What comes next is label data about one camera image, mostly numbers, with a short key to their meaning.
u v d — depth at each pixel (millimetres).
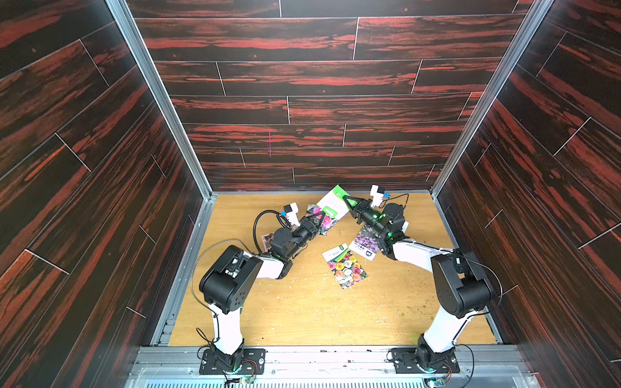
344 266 954
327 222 822
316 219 836
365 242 1000
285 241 696
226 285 500
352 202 822
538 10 658
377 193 821
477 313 509
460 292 480
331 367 731
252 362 729
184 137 977
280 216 818
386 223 704
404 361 733
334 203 838
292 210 819
